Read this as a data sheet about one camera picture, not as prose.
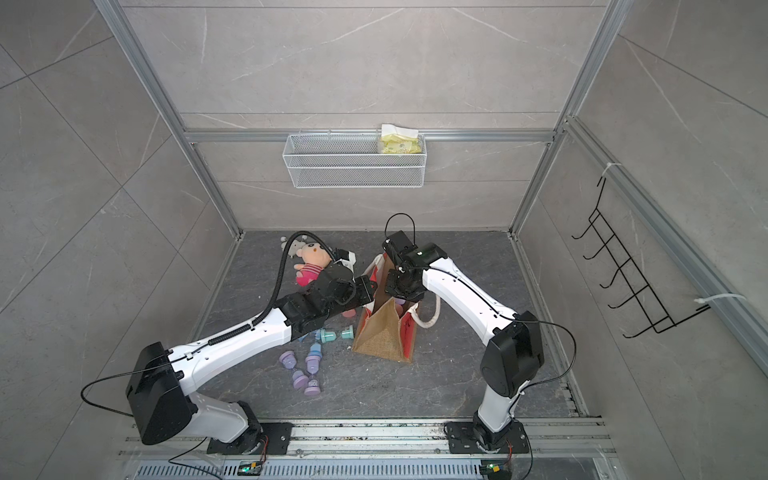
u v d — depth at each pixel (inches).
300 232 24.5
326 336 34.5
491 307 18.9
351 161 39.6
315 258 39.7
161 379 16.1
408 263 22.8
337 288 22.9
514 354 17.5
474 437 25.8
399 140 33.7
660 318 22.8
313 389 31.1
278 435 28.9
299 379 31.4
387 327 32.7
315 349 34.3
